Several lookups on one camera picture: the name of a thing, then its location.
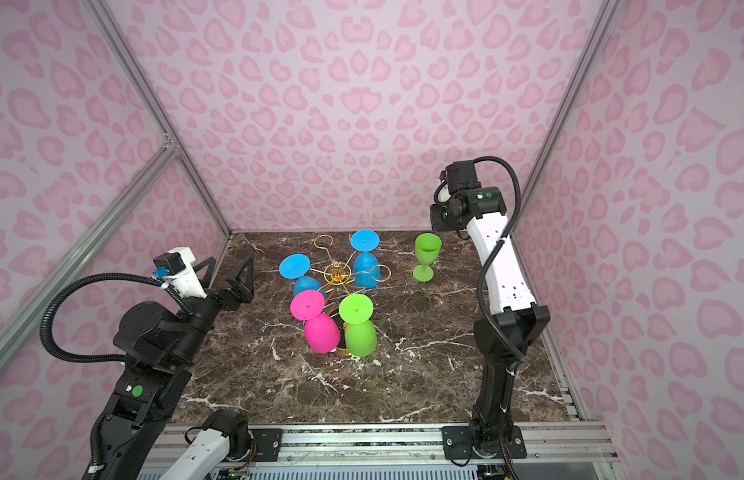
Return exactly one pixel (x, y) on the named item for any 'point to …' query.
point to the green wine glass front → (356, 311)
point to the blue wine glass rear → (366, 241)
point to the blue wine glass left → (294, 266)
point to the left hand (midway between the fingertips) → (230, 255)
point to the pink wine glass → (320, 332)
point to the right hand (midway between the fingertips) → (443, 215)
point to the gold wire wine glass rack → (339, 274)
